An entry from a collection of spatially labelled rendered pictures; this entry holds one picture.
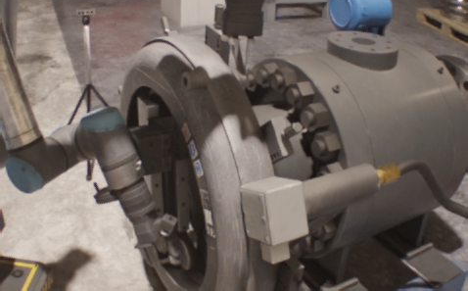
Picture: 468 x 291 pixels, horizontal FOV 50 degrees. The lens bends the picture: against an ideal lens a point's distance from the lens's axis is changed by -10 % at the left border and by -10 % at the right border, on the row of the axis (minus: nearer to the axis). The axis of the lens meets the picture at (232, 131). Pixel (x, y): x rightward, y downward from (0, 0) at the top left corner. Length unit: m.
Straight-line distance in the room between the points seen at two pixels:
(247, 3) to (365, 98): 0.54
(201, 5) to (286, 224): 4.28
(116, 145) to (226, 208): 0.27
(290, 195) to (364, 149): 0.40
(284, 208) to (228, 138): 0.19
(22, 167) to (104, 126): 0.20
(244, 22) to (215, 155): 0.26
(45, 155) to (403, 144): 0.88
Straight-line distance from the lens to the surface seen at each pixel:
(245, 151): 1.06
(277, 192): 0.97
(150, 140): 1.24
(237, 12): 0.98
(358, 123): 1.34
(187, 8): 5.13
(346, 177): 1.09
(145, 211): 1.19
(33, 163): 1.14
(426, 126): 1.50
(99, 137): 1.15
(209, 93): 1.11
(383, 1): 1.83
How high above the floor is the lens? 1.34
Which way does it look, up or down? 26 degrees down
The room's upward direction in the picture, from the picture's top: 2 degrees clockwise
